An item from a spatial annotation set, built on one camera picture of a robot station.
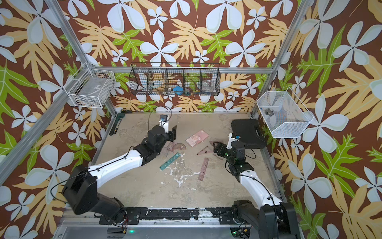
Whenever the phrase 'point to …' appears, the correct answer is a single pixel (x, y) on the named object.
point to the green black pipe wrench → (118, 116)
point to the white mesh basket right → (285, 115)
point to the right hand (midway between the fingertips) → (217, 143)
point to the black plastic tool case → (249, 132)
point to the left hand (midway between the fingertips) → (172, 123)
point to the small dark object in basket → (268, 111)
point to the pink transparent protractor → (179, 146)
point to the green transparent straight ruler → (166, 164)
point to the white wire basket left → (90, 87)
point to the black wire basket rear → (175, 78)
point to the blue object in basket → (178, 90)
